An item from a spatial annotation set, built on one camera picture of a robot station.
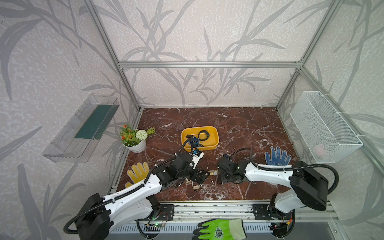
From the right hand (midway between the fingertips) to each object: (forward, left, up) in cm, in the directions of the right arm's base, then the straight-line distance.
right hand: (221, 176), depth 86 cm
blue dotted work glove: (+11, -36, -1) cm, 37 cm away
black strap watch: (+28, +8, +4) cm, 29 cm away
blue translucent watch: (+22, +16, +2) cm, 27 cm away
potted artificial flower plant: (+17, +51, +13) cm, 55 cm away
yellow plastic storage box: (+22, +5, +1) cm, 23 cm away
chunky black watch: (+27, +20, -1) cm, 34 cm away
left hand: (-1, +10, +11) cm, 15 cm away
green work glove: (-25, +3, +2) cm, 25 cm away
